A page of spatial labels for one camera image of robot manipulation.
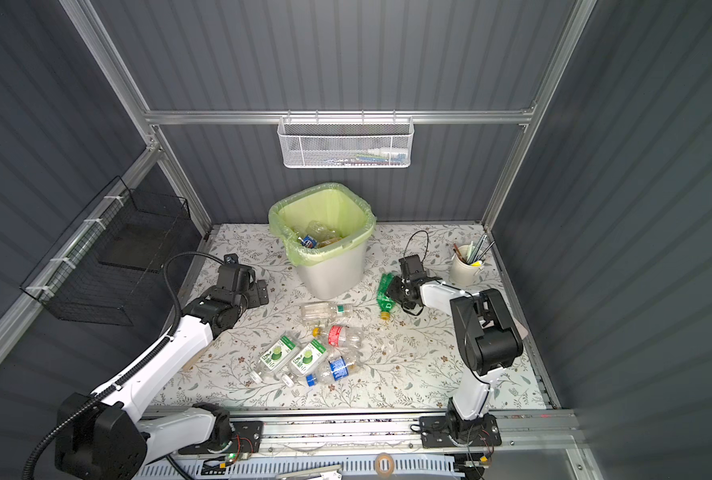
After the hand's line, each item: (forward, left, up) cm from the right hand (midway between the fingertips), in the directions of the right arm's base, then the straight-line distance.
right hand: (393, 293), depth 98 cm
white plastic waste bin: (+1, +19, +7) cm, 20 cm away
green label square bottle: (-22, +26, +2) cm, 34 cm away
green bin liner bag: (+19, +24, +16) cm, 34 cm away
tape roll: (-48, +4, -2) cm, 48 cm away
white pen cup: (+6, -23, +6) cm, 25 cm away
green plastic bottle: (-3, +3, 0) cm, 4 cm away
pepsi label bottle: (+8, +26, +17) cm, 32 cm away
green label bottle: (-21, +35, +2) cm, 41 cm away
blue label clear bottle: (-26, +18, +4) cm, 32 cm away
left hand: (-8, +43, +15) cm, 46 cm away
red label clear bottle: (-16, +17, +3) cm, 24 cm away
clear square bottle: (-6, +22, 0) cm, 23 cm away
